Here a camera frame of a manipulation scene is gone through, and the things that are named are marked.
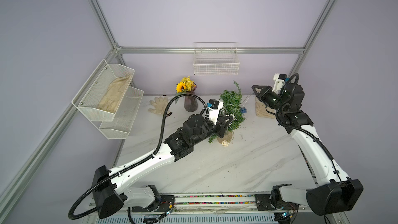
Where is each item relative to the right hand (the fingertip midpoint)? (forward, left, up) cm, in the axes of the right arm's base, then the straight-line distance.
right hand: (252, 89), depth 72 cm
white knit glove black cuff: (+24, +57, -36) cm, 71 cm away
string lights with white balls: (-8, +9, -5) cm, 13 cm away
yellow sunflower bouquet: (+18, +34, -12) cm, 40 cm away
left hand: (-15, +12, -3) cm, 20 cm away
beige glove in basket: (+8, +71, -6) cm, 71 cm away
